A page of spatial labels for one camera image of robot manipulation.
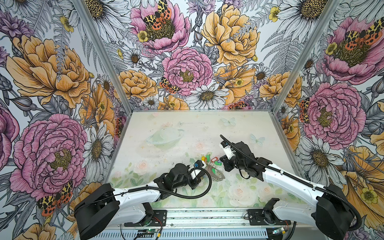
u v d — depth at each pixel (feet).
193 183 2.30
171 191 2.07
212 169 3.01
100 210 1.38
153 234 2.32
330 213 1.30
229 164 2.42
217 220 2.44
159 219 2.40
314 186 1.45
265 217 2.21
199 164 2.21
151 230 2.33
